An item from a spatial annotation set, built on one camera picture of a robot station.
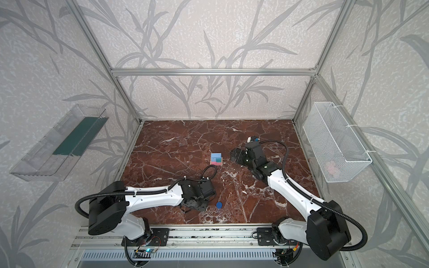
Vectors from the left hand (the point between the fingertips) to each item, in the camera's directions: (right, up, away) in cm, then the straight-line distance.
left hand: (205, 202), depth 82 cm
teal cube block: (+6, +19, +15) cm, 25 cm away
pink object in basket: (+58, +18, -8) cm, 61 cm away
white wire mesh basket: (+52, +27, -20) cm, 62 cm away
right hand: (+16, +26, +3) cm, 31 cm away
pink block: (+3, +17, +15) cm, 22 cm away
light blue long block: (+4, +21, +12) cm, 25 cm away
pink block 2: (+6, +16, +15) cm, 23 cm away
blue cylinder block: (+7, -2, +1) cm, 7 cm away
